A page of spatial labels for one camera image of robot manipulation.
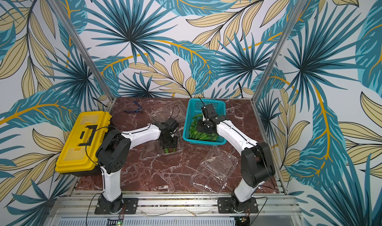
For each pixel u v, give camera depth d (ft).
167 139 2.61
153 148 3.01
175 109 3.71
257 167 1.49
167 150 2.96
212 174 2.70
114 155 1.64
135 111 3.62
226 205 2.40
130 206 2.40
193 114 3.60
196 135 3.11
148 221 2.30
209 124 2.11
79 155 2.40
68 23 2.55
